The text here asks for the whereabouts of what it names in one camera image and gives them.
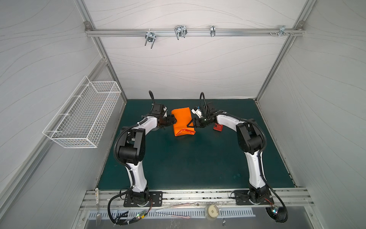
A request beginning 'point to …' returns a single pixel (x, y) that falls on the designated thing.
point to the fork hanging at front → (98, 217)
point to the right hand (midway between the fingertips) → (190, 125)
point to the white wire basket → (83, 119)
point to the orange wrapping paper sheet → (183, 117)
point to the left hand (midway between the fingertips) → (171, 121)
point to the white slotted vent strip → (183, 213)
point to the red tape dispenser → (218, 127)
